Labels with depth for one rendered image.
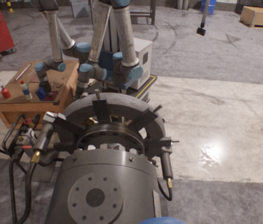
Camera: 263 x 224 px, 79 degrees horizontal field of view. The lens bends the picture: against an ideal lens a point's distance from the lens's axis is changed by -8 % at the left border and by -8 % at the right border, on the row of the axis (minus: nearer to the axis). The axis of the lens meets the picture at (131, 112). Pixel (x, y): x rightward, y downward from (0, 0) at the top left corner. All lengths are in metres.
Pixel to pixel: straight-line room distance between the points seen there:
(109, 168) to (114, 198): 0.16
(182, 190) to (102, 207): 1.17
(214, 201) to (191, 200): 0.21
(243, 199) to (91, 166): 1.51
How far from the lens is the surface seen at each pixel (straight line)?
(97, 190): 0.72
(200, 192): 1.81
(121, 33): 1.35
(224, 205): 1.85
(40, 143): 1.10
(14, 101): 2.17
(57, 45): 1.69
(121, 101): 0.97
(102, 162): 0.82
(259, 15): 7.54
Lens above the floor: 1.59
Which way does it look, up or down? 43 degrees down
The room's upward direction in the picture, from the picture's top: straight up
